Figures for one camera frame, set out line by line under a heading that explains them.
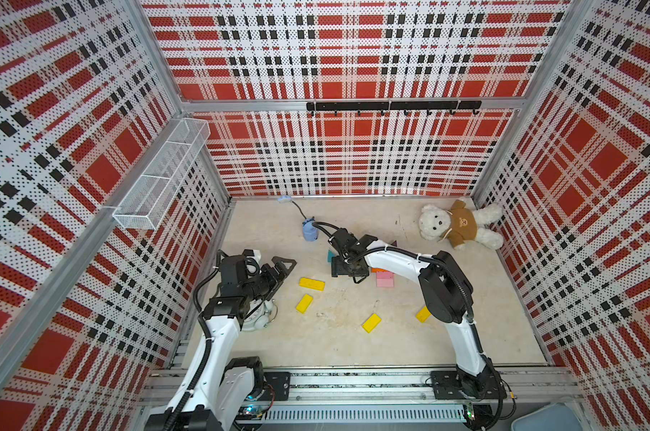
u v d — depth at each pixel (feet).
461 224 3.33
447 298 1.73
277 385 2.42
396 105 2.90
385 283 3.09
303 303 2.95
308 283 3.06
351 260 2.29
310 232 3.31
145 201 3.02
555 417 2.23
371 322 2.81
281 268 2.34
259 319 2.69
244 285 2.10
